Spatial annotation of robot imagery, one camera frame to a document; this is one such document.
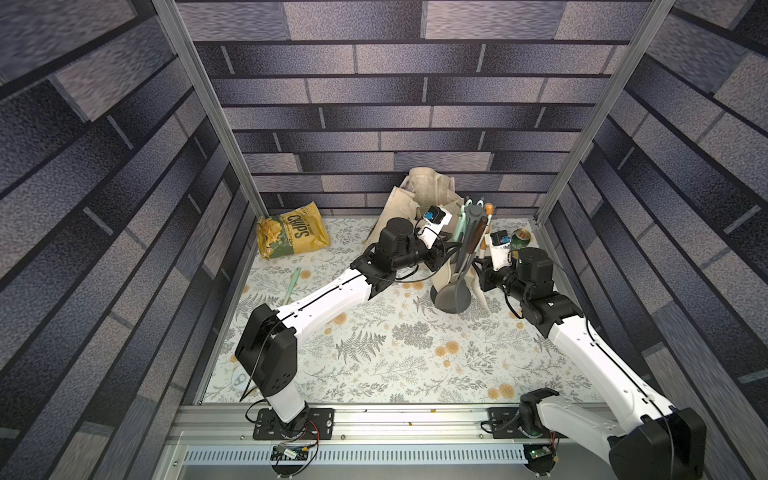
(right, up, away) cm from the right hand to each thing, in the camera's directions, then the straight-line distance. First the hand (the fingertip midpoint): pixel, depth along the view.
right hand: (472, 257), depth 79 cm
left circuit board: (-47, -47, -8) cm, 68 cm away
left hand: (-6, +5, -8) cm, 11 cm away
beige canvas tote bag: (-12, +23, +31) cm, 41 cm away
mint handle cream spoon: (-56, -10, +21) cm, 60 cm away
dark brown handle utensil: (-2, +4, -10) cm, 11 cm away
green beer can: (+23, +6, +21) cm, 31 cm away
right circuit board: (+14, -49, -8) cm, 52 cm away
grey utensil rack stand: (-5, -10, +1) cm, 12 cm away
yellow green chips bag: (-57, +8, +27) cm, 63 cm away
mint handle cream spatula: (-11, -3, -13) cm, 17 cm away
